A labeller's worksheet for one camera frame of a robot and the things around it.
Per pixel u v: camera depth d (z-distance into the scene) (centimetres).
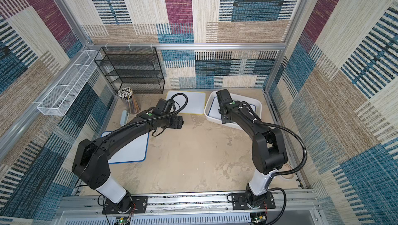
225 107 66
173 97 76
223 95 73
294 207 75
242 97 108
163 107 67
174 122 78
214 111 106
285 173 45
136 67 108
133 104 102
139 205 73
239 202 73
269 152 47
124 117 102
